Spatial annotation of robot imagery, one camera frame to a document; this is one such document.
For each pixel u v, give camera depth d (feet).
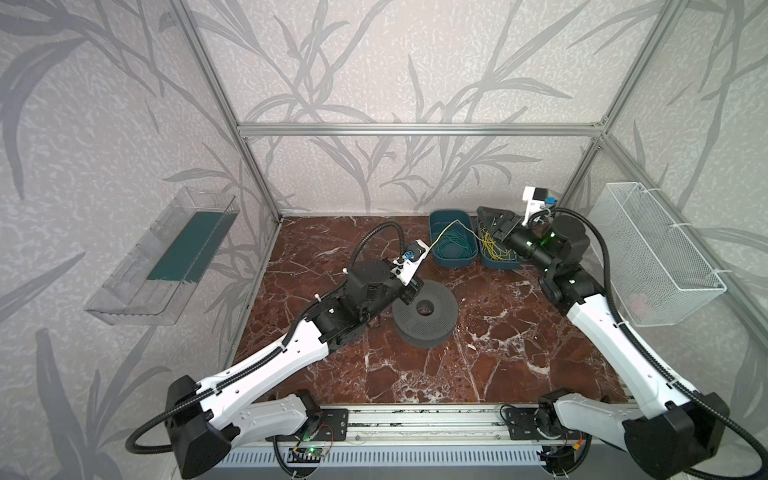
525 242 1.94
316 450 2.31
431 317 2.84
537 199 2.01
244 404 1.37
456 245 3.36
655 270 2.07
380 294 1.72
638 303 2.38
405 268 1.83
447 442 2.37
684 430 1.21
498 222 2.03
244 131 3.08
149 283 2.07
